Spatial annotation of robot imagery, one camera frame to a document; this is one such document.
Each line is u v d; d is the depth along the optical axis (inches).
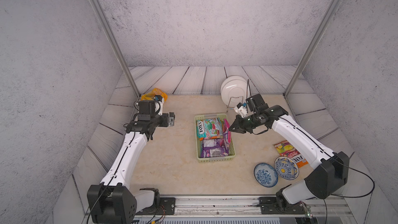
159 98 27.9
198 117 39.0
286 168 33.2
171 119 28.6
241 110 29.2
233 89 40.1
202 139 36.5
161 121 28.0
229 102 41.8
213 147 34.4
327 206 28.1
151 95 46.7
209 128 37.4
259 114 22.9
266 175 32.3
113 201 15.1
